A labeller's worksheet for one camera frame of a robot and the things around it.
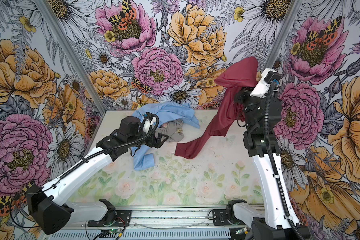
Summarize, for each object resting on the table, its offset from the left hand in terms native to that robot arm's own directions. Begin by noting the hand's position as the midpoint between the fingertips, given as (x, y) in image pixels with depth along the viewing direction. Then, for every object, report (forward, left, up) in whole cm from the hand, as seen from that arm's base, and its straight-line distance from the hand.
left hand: (159, 139), depth 75 cm
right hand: (+5, -34, +30) cm, 46 cm away
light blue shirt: (+2, +13, -22) cm, 26 cm away
